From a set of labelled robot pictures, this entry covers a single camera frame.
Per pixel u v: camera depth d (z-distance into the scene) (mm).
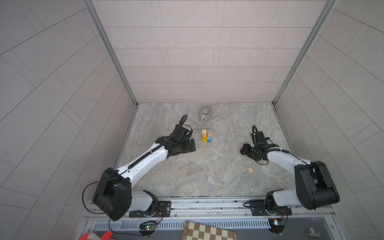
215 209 723
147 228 643
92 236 608
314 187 424
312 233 634
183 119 655
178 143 628
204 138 920
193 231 638
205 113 1063
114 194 393
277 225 679
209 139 920
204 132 908
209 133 908
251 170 832
